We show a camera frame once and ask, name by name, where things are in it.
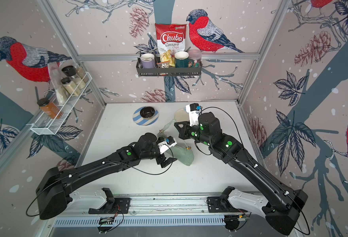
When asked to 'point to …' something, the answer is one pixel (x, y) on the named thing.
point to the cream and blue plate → (181, 115)
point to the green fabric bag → (183, 154)
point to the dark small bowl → (147, 112)
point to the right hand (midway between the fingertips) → (174, 123)
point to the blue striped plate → (141, 121)
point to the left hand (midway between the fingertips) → (175, 148)
